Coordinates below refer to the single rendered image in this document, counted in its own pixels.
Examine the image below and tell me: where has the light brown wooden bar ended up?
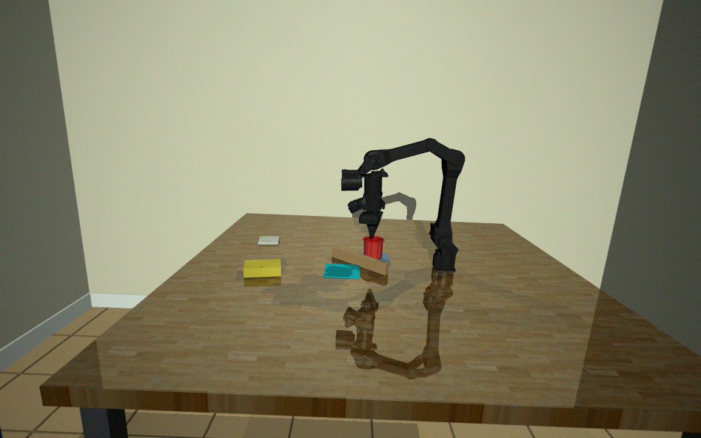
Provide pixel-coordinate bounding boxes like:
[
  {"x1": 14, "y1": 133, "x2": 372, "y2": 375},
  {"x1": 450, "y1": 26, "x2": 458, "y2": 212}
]
[{"x1": 332, "y1": 246, "x2": 389, "y2": 275}]

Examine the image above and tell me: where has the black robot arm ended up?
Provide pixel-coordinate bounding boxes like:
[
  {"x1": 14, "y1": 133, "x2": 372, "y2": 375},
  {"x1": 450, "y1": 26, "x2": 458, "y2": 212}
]
[{"x1": 341, "y1": 138, "x2": 465, "y2": 271}]

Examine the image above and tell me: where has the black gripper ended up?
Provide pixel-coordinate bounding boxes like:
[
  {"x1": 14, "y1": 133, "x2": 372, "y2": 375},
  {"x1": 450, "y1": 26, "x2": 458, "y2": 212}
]
[{"x1": 359, "y1": 191, "x2": 385, "y2": 237}]

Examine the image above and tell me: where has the yellow rectangular block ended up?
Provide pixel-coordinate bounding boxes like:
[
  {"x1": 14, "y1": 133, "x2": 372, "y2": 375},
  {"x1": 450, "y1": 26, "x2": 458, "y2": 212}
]
[{"x1": 243, "y1": 259, "x2": 281, "y2": 277}]

